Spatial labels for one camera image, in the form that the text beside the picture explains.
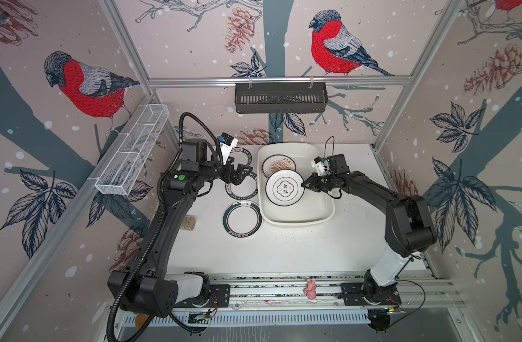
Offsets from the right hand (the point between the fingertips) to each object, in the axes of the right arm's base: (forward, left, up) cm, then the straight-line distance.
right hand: (303, 181), depth 92 cm
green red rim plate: (-12, +27, -13) cm, 32 cm away
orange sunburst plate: (+20, +11, -9) cm, 25 cm away
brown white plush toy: (-51, +57, -11) cm, 77 cm away
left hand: (-7, +23, +22) cm, 33 cm away
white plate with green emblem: (-2, +8, -2) cm, 9 cm away
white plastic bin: (-6, -6, -13) cm, 16 cm away
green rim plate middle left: (+3, +27, -12) cm, 30 cm away
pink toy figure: (-40, -1, -10) cm, 41 cm away
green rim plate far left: (+24, +32, -11) cm, 42 cm away
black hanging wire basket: (+38, +11, +18) cm, 44 cm away
